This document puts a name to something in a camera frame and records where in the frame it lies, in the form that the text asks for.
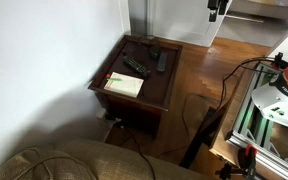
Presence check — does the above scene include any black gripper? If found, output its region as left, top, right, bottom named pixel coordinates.
left=207, top=0, right=230, bottom=23

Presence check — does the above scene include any black alarm clock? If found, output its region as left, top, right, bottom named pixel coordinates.
left=148, top=45, right=162, bottom=61

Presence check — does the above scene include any white door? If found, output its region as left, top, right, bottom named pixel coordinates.
left=147, top=0, right=234, bottom=48

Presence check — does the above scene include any plain black remote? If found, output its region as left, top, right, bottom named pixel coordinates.
left=156, top=50, right=168, bottom=73

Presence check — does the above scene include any orange black clamp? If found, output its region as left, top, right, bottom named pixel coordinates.
left=273, top=51, right=284, bottom=69
left=215, top=144, right=260, bottom=180

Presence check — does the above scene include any long black buttoned remote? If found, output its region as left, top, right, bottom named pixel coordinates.
left=122, top=55, right=152, bottom=79

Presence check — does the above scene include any dark wooden side table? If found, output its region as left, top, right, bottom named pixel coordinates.
left=87, top=34, right=184, bottom=136

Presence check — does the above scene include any white notepad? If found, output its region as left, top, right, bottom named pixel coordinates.
left=103, top=71, right=145, bottom=99

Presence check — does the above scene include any black flat panel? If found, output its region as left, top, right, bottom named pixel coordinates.
left=179, top=105, right=227, bottom=169

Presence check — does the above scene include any wooden platform board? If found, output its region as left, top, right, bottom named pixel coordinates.
left=209, top=71, right=285, bottom=180

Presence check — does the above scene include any olive fabric couch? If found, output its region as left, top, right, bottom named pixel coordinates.
left=0, top=139, right=218, bottom=180

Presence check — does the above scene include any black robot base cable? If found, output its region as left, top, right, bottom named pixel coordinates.
left=217, top=57, right=282, bottom=111

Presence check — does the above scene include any black floor cable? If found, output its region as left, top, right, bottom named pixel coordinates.
left=157, top=93, right=220, bottom=159

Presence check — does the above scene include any aluminium profile frame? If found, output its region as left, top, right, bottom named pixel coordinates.
left=226, top=63, right=288, bottom=180

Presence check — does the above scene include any thin black cable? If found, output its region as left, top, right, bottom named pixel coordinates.
left=117, top=121, right=157, bottom=180

